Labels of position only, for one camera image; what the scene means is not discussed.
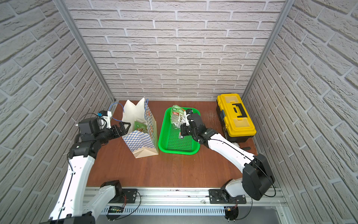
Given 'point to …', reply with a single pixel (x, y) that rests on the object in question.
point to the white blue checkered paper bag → (141, 137)
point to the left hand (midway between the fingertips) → (121, 123)
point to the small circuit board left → (116, 209)
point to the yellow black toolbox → (236, 121)
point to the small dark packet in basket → (181, 136)
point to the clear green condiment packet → (178, 116)
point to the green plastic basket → (168, 141)
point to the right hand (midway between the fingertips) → (183, 125)
